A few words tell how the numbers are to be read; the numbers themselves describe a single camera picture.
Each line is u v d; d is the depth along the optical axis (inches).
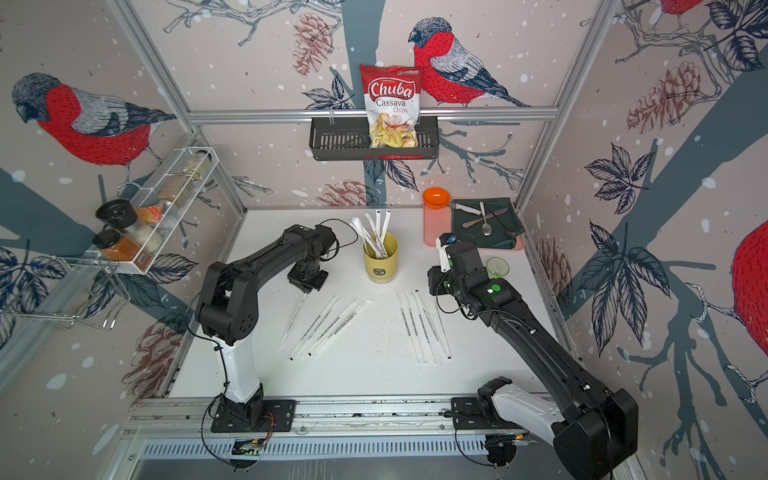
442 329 34.5
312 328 34.8
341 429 28.7
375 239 36.5
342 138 37.4
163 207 28.4
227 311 20.1
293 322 34.5
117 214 24.4
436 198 46.9
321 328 34.9
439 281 26.5
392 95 32.2
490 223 44.9
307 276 29.4
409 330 34.6
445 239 26.9
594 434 14.3
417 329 34.7
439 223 45.0
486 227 44.9
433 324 35.4
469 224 45.0
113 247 23.5
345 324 35.3
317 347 33.6
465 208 47.4
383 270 36.1
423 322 35.4
